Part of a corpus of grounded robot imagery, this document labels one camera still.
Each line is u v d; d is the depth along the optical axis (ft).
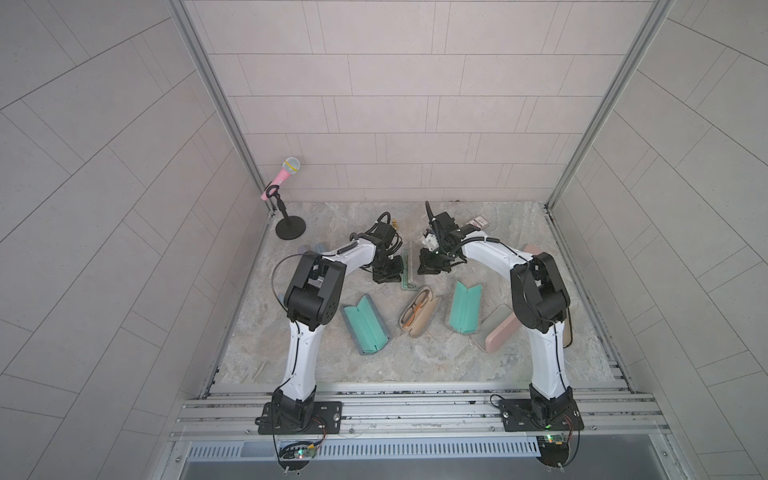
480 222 3.62
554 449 2.24
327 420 2.32
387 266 2.78
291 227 3.60
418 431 2.32
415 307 2.85
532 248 3.44
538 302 1.75
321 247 3.26
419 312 2.87
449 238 2.40
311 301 1.82
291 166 3.05
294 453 2.14
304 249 3.29
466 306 2.94
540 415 2.07
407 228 3.63
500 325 2.59
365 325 2.82
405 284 3.04
